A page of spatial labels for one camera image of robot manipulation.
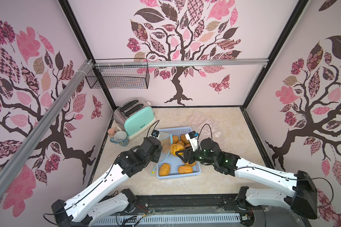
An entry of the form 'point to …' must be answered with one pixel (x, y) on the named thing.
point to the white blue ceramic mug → (120, 137)
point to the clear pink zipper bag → (207, 127)
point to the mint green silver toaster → (134, 116)
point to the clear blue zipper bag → (166, 143)
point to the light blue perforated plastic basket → (171, 166)
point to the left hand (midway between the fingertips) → (154, 151)
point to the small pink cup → (111, 132)
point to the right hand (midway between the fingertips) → (178, 151)
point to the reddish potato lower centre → (187, 163)
